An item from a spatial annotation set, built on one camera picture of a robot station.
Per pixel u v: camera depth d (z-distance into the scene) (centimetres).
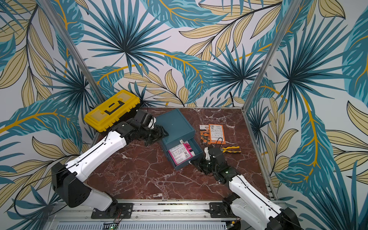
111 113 92
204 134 103
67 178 39
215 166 62
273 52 84
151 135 66
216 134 104
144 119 60
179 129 80
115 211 68
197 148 87
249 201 46
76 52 85
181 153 86
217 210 73
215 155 61
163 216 73
